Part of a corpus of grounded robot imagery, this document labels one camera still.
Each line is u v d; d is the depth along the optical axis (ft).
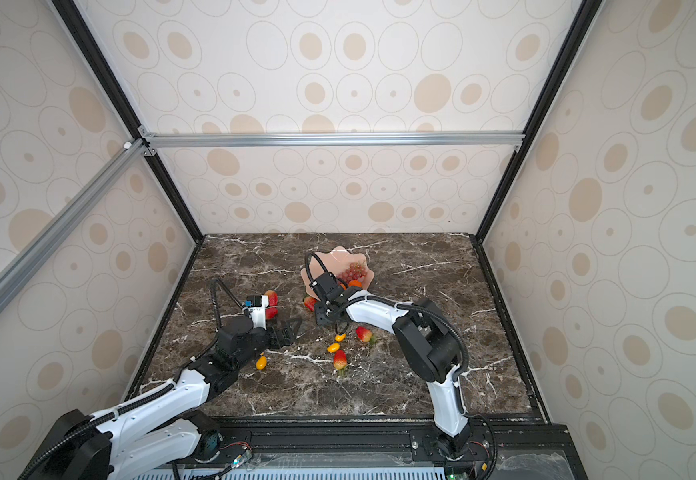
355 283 3.33
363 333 3.03
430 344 1.69
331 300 2.34
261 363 2.80
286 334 2.42
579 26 2.28
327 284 2.44
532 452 2.39
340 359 2.80
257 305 2.39
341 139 2.97
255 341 2.36
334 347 2.94
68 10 2.17
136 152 2.85
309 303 3.23
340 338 3.01
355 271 3.38
